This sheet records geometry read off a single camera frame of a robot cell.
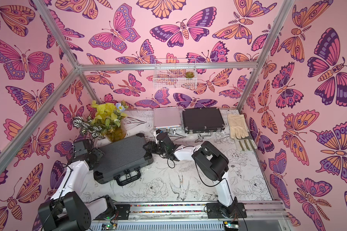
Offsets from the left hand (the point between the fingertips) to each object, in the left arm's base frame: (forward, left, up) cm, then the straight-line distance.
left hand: (100, 154), depth 86 cm
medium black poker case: (+29, -65, -2) cm, 71 cm away
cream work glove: (+21, -91, -6) cm, 94 cm away
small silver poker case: (+35, -38, -6) cm, 51 cm away
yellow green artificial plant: (+15, -7, +14) cm, 22 cm away
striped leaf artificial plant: (+8, +3, +16) cm, 18 cm away
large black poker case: (-4, -15, 0) cm, 15 cm away
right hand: (+5, -26, 0) cm, 27 cm away
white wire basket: (+46, -45, +25) cm, 69 cm away
